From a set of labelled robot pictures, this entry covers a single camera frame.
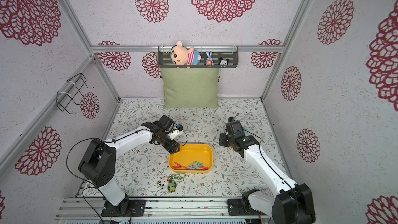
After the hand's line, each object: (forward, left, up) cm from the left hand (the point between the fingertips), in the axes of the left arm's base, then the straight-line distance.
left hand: (173, 146), depth 89 cm
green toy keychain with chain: (-20, -1, -3) cm, 21 cm away
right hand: (+2, -27, +8) cm, 28 cm away
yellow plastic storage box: (-2, -9, -5) cm, 11 cm away
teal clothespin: (-9, -15, -4) cm, 18 cm away
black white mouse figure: (+41, -29, +28) cm, 58 cm away
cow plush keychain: (-19, +5, -4) cm, 20 cm away
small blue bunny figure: (+41, -21, +29) cm, 55 cm away
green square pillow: (+35, -9, +13) cm, 38 cm away
